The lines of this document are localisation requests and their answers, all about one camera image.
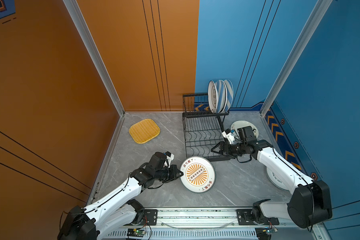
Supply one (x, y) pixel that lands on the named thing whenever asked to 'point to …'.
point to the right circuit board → (265, 233)
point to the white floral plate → (244, 123)
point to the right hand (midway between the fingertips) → (215, 151)
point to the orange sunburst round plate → (199, 174)
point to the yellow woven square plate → (144, 131)
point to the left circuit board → (136, 232)
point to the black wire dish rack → (203, 130)
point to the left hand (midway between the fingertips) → (184, 174)
